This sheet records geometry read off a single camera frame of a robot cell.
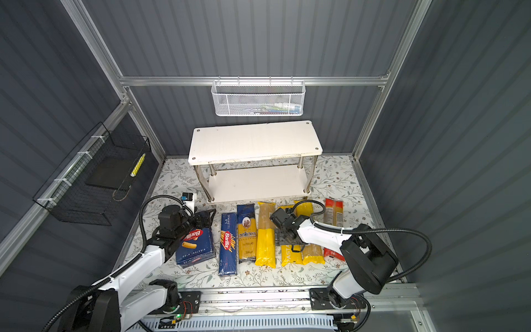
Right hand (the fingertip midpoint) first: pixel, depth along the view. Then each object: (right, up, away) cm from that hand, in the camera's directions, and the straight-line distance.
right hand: (289, 239), depth 89 cm
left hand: (-36, +14, -3) cm, 38 cm away
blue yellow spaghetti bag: (-19, +3, 0) cm, 19 cm away
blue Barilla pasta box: (-38, -1, -8) cm, 39 cm away
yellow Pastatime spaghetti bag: (-1, -5, -6) cm, 8 cm away
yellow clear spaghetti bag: (-10, -3, -4) cm, 11 cm away
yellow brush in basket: (-60, +31, -10) cm, 68 cm away
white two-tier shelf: (-30, +39, -11) cm, 51 cm away
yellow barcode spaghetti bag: (+8, -4, -6) cm, 11 cm away
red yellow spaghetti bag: (+21, +9, +5) cm, 23 cm away
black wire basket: (-73, +25, -17) cm, 79 cm away
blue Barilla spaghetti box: (-26, -1, -5) cm, 26 cm away
